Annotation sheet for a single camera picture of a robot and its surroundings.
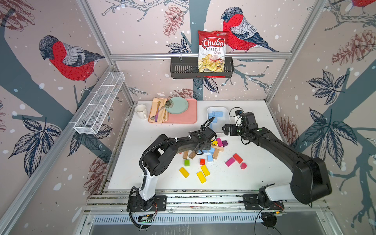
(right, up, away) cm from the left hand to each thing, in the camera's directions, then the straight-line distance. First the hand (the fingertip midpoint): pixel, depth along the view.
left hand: (207, 142), depth 95 cm
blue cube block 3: (+2, -5, -5) cm, 7 cm away
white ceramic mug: (-47, +21, +9) cm, 53 cm away
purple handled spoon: (-38, +20, +19) cm, 47 cm away
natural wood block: (+5, -6, -4) cm, 9 cm away
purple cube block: (+11, 0, 0) cm, 11 cm away
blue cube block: (+4, +17, +14) cm, 23 cm away
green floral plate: (-23, +26, +24) cm, 42 cm away
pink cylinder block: (+21, -12, -9) cm, 26 cm away
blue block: (+1, -8, -7) cm, 11 cm away
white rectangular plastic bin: (+10, +16, +15) cm, 24 cm away
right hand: (+12, +11, -6) cm, 17 cm away
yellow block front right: (-2, -15, -9) cm, 18 cm away
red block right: (+18, -9, -6) cm, 21 cm away
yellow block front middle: (-5, -18, -12) cm, 22 cm away
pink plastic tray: (-12, +16, +19) cm, 27 cm away
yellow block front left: (-15, -16, -11) cm, 24 cm away
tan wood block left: (-14, -7, -5) cm, 17 cm away
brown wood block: (-10, -7, -5) cm, 13 cm away
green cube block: (-14, -11, -8) cm, 19 cm away
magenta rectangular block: (+13, -11, -7) cm, 18 cm away
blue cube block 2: (+10, +19, +13) cm, 25 cm away
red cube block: (-4, -10, -8) cm, 14 cm away
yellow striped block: (+5, 0, -1) cm, 5 cm away
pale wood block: (+9, -4, -1) cm, 10 cm away
